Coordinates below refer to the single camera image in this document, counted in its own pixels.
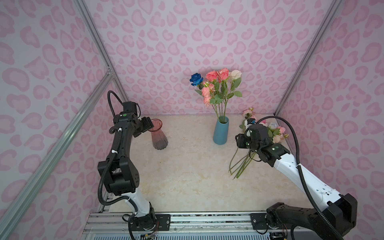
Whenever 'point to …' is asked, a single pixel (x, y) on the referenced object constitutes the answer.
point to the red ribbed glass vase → (159, 139)
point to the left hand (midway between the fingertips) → (147, 124)
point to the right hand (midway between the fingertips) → (239, 136)
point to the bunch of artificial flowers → (276, 133)
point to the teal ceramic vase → (221, 130)
